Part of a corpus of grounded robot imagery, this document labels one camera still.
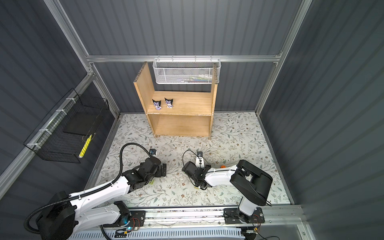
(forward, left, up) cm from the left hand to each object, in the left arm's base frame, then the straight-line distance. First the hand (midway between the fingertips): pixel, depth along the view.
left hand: (159, 165), depth 85 cm
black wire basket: (+7, +44, +21) cm, 49 cm away
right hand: (0, -23, -6) cm, 24 cm away
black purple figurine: (+23, -1, +26) cm, 35 cm away
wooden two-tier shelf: (+20, -17, +21) cm, 33 cm away
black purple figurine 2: (+25, -8, +25) cm, 36 cm away
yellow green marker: (+1, +30, +21) cm, 37 cm away
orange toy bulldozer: (-1, -38, -5) cm, 38 cm away
